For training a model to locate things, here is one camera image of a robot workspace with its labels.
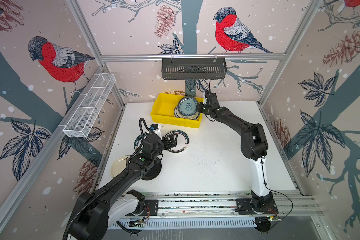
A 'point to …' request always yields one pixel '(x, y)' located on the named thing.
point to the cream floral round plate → (179, 116)
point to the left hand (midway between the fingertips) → (171, 135)
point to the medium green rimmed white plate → (182, 142)
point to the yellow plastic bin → (163, 109)
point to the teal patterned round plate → (188, 106)
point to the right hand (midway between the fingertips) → (195, 106)
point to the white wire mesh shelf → (88, 104)
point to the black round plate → (153, 172)
